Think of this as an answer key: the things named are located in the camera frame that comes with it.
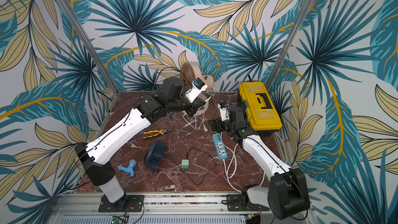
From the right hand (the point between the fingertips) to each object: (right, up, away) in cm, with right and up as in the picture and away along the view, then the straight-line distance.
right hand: (216, 119), depth 84 cm
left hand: (-7, +8, -18) cm, 20 cm away
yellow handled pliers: (-34, -9, +12) cm, 37 cm away
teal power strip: (+3, -17, +6) cm, 18 cm away
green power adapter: (-17, -25, 0) cm, 30 cm away
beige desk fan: (-14, +26, +3) cm, 30 cm away
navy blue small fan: (-31, -17, -9) cm, 37 cm away
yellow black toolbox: (+27, +2, +3) cm, 27 cm away
